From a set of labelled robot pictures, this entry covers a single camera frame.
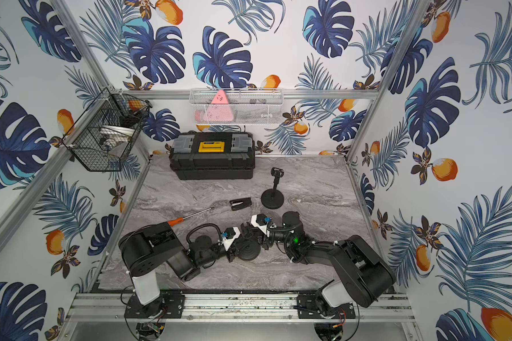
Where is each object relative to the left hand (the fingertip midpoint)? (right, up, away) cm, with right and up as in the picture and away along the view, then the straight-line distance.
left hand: (246, 235), depth 83 cm
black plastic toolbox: (-23, +33, +17) cm, 44 cm away
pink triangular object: (-12, +52, +9) cm, 54 cm away
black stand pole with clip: (+12, +25, +4) cm, 28 cm away
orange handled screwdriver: (-33, +3, +12) cm, 35 cm away
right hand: (0, +3, -3) cm, 5 cm away
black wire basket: (-62, +39, +7) cm, 74 cm away
